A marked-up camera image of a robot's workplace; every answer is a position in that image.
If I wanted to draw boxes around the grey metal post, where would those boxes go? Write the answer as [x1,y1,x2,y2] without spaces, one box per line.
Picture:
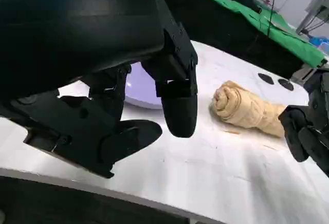
[296,0,329,36]

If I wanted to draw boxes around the thin black hanging cable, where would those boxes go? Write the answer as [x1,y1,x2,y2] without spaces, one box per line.
[267,0,278,38]

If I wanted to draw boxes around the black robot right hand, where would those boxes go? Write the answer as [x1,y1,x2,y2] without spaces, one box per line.
[278,69,329,177]

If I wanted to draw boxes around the green cloth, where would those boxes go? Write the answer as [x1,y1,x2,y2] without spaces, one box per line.
[177,0,329,68]

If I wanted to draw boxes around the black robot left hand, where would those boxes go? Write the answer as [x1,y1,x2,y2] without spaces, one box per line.
[0,0,199,179]

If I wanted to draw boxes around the black round table cap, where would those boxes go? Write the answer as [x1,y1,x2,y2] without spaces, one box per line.
[277,79,294,90]
[258,72,275,85]

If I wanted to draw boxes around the lilac plate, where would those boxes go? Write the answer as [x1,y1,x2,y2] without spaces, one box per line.
[122,63,163,109]

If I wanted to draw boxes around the blue plastic item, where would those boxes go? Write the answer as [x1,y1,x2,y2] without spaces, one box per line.
[309,36,329,53]

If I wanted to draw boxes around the black backdrop cloth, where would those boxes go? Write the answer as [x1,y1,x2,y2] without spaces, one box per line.
[153,0,309,79]

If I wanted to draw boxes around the beige towel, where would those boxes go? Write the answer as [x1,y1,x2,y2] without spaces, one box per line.
[210,80,286,139]

